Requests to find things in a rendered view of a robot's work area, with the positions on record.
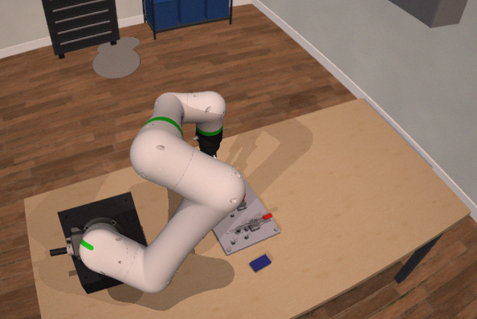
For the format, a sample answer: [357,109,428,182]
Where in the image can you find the blue rectangular block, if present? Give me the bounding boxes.
[250,254,271,273]

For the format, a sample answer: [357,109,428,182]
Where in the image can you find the toggle clamp with red handle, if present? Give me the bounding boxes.
[235,213,272,232]

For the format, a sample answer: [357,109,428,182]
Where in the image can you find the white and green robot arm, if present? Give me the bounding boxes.
[50,91,246,293]

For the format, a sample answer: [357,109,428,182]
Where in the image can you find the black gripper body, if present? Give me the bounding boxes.
[199,143,220,157]

